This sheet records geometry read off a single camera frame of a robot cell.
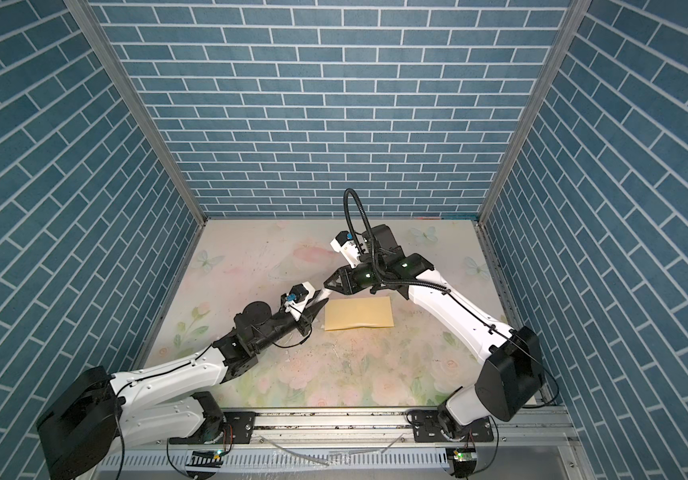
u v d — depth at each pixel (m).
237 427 0.74
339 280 0.72
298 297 0.63
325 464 0.69
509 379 0.41
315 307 0.71
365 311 0.97
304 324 0.68
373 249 0.60
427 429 0.74
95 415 0.41
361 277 0.65
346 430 0.75
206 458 0.72
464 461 0.74
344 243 0.68
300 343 0.61
